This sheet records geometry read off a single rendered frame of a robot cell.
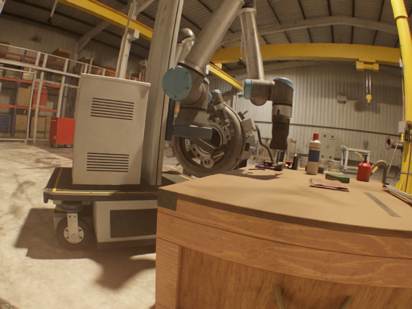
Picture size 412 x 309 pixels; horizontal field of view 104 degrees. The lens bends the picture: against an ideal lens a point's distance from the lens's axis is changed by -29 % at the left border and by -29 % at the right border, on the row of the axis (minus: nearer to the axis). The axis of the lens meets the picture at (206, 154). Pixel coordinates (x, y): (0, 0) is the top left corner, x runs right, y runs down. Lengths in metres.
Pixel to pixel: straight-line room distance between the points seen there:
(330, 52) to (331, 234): 13.20
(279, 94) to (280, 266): 0.69
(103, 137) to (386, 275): 1.09
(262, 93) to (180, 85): 0.36
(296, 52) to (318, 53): 1.30
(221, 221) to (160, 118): 0.85
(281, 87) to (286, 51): 12.87
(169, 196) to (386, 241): 0.48
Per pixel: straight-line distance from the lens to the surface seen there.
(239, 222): 0.47
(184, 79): 1.01
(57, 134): 6.79
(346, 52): 13.56
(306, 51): 13.64
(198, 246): 0.53
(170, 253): 0.58
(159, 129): 1.23
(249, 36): 1.22
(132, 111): 1.08
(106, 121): 1.05
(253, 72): 1.14
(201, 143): 2.11
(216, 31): 1.11
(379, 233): 0.48
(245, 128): 2.02
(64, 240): 1.18
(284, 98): 0.96
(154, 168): 1.24
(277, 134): 0.96
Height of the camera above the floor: 0.59
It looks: 4 degrees down
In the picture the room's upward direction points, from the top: 6 degrees clockwise
